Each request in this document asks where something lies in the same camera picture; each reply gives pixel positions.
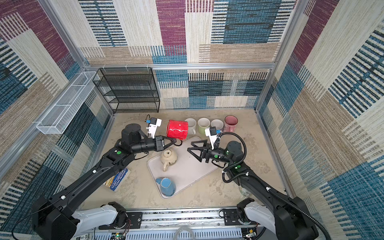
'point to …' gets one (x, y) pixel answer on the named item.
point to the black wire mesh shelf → (128, 90)
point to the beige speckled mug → (168, 156)
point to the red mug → (177, 129)
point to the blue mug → (167, 187)
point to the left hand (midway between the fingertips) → (176, 139)
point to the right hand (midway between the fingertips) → (190, 149)
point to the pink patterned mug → (230, 123)
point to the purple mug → (218, 124)
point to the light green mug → (202, 123)
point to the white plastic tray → (186, 171)
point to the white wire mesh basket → (58, 117)
